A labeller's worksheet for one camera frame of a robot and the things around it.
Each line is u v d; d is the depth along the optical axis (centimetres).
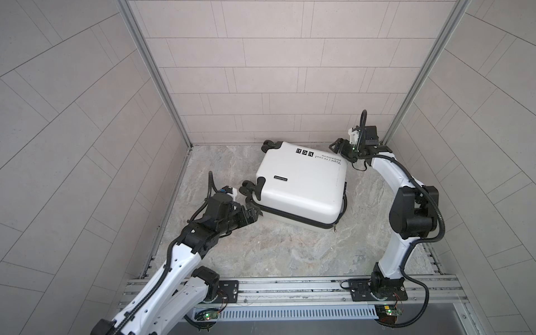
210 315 64
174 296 53
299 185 76
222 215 57
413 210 50
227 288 72
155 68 87
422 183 52
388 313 68
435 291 72
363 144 72
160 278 42
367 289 71
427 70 87
